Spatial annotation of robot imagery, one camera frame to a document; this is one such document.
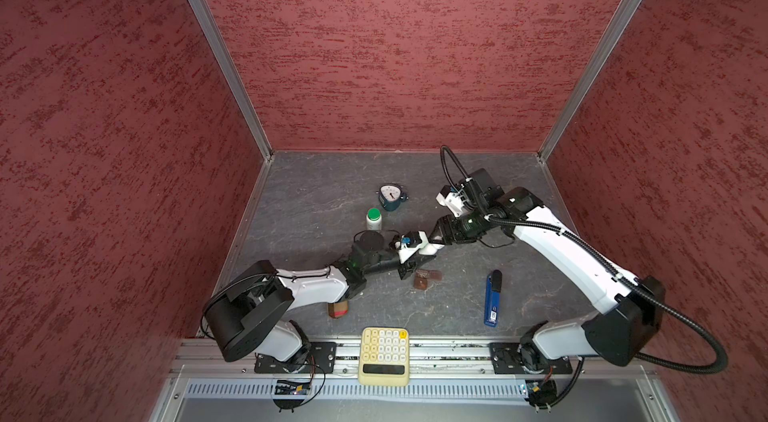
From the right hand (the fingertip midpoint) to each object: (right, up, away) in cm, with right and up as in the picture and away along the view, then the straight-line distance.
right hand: (438, 245), depth 74 cm
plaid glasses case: (-27, -19, +6) cm, 34 cm away
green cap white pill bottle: (-18, +4, +17) cm, 25 cm away
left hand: (-1, -3, +5) cm, 6 cm away
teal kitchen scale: (-12, +11, +29) cm, 34 cm away
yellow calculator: (-14, -28, -1) cm, 31 cm away
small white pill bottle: (-2, -1, 0) cm, 2 cm away
